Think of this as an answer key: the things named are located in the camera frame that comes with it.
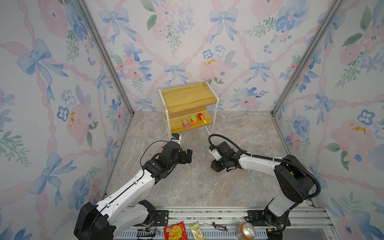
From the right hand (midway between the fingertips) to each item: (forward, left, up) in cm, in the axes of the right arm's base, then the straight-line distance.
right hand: (213, 163), depth 91 cm
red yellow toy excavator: (+24, +8, +17) cm, 31 cm away
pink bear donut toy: (-11, +24, +35) cm, 43 cm away
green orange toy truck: (+21, +12, +17) cm, 30 cm away
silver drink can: (-35, -10, +10) cm, 37 cm away
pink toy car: (+18, +17, +17) cm, 30 cm away
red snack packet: (-35, +19, 0) cm, 40 cm away
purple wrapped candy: (-33, -1, -1) cm, 33 cm away
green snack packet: (-34, +10, +1) cm, 36 cm away
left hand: (0, +16, +16) cm, 23 cm away
